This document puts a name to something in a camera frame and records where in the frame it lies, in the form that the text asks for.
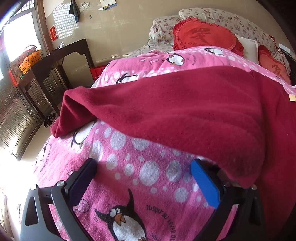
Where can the small red heart pillow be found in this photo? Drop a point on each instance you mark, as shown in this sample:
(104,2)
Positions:
(275,67)

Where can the dark wooden headboard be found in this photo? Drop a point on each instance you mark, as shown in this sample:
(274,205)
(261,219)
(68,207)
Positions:
(290,58)

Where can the large red heart pillow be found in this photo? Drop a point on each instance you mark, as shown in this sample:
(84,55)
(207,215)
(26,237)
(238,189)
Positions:
(203,34)

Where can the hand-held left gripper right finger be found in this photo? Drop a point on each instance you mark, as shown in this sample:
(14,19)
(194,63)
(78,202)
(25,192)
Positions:
(205,183)

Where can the floral bed sheet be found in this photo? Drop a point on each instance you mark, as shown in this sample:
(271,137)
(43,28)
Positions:
(141,49)

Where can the dark wooden table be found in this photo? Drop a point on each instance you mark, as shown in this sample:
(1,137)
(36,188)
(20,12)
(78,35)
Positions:
(69,52)

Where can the pink penguin print blanket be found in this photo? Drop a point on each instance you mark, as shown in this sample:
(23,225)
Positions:
(138,162)

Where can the wall calendar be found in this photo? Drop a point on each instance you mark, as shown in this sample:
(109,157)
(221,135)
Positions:
(109,4)

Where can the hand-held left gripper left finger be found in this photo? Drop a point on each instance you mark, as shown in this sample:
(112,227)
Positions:
(81,183)

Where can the white pillow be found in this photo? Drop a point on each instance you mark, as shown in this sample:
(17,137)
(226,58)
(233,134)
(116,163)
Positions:
(248,48)

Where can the orange plastic basket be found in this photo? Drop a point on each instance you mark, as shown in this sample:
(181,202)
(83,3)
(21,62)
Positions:
(30,61)

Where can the floral patterned pillows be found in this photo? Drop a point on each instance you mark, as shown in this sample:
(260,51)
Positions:
(231,18)

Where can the dark red fleece sweater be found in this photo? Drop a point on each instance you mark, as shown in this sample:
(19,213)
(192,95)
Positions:
(173,104)

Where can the wooden lattice panel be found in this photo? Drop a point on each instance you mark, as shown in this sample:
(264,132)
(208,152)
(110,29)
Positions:
(16,120)

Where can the red bag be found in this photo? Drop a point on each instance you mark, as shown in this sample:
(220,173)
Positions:
(97,73)

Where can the white wall switch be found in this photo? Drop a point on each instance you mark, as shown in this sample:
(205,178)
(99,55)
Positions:
(85,5)

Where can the dark hanging cloth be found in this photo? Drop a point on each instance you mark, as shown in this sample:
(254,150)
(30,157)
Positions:
(75,10)

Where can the pair of dark shoes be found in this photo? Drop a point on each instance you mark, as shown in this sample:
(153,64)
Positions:
(49,119)

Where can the red wall sign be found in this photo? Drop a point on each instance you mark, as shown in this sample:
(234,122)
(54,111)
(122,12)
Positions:
(53,33)

